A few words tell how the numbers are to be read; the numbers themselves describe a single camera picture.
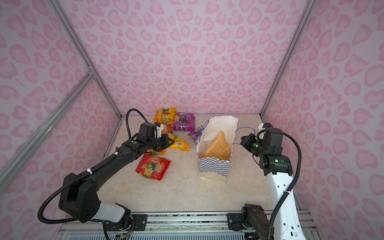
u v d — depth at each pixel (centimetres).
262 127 64
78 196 42
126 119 65
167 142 73
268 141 53
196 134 104
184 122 109
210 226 72
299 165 48
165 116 113
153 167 87
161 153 98
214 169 78
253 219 60
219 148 90
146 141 65
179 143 83
